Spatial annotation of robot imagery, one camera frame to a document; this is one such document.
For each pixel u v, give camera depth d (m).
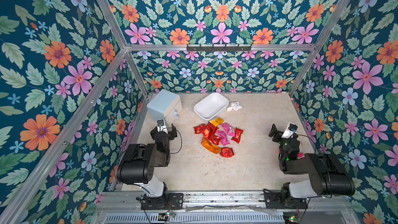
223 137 0.92
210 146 0.91
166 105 0.93
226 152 0.86
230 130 0.95
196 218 0.73
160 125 0.78
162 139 0.71
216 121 0.97
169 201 0.72
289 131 0.75
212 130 0.96
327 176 0.45
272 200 0.74
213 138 0.93
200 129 0.95
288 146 0.68
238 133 0.93
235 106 1.08
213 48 0.93
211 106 1.10
